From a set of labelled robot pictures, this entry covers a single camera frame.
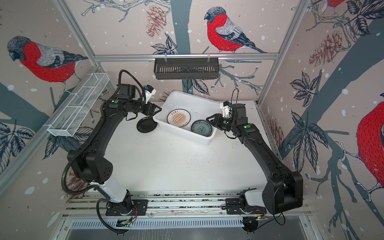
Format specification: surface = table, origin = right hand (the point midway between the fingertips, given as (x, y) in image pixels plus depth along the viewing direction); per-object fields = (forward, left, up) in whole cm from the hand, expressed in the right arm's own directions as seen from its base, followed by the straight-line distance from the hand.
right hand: (206, 121), depth 78 cm
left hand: (+6, +28, +5) cm, 29 cm away
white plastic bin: (+28, +6, -19) cm, 34 cm away
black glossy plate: (+14, +44, -22) cm, 51 cm away
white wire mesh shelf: (0, +68, +8) cm, 69 cm away
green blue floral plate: (+13, +3, -23) cm, 27 cm away
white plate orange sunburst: (+21, +21, -22) cm, 37 cm away
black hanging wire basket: (+46, +15, +4) cm, 49 cm away
